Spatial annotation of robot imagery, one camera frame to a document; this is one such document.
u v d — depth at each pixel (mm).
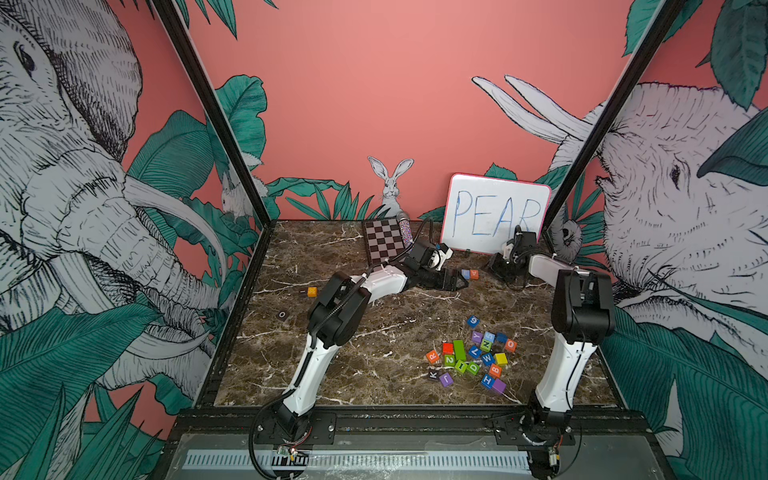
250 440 686
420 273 805
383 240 1115
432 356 856
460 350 881
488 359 852
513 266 797
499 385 810
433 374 818
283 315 929
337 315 562
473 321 927
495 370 834
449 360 840
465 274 1043
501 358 838
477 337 889
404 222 1167
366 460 703
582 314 545
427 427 753
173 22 700
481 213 1045
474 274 1041
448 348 894
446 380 817
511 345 879
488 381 816
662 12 701
